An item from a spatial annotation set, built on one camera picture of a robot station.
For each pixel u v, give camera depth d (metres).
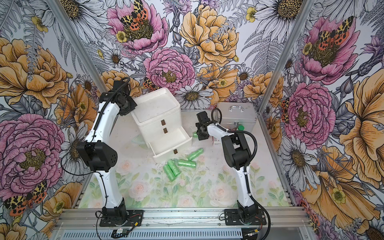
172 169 0.89
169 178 0.86
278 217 0.78
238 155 0.60
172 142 0.98
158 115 0.87
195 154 0.95
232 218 0.73
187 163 0.90
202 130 0.80
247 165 0.59
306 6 0.72
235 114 1.02
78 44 0.84
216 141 0.99
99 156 0.53
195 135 1.03
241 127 0.99
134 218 0.74
